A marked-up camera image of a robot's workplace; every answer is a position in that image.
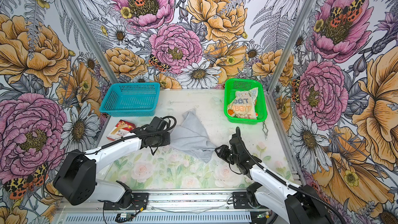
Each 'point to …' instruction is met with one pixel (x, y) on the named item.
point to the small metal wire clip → (266, 137)
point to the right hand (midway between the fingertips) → (216, 155)
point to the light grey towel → (192, 138)
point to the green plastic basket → (232, 85)
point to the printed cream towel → (243, 106)
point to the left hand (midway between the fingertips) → (166, 144)
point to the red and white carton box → (122, 129)
